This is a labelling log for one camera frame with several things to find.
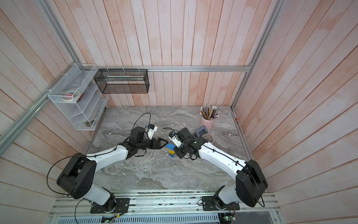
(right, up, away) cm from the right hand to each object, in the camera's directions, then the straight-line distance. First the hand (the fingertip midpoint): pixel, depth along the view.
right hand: (177, 148), depth 84 cm
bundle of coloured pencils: (+24, +23, +19) cm, 38 cm away
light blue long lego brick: (-4, +1, 0) cm, 4 cm away
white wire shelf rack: (-54, +21, -6) cm, 58 cm away
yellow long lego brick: (-4, -2, 0) cm, 5 cm away
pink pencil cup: (+23, +15, +16) cm, 32 cm away
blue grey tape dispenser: (+18, +9, +17) cm, 27 cm away
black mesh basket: (-42, +47, +20) cm, 66 cm away
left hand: (-9, +2, +1) cm, 9 cm away
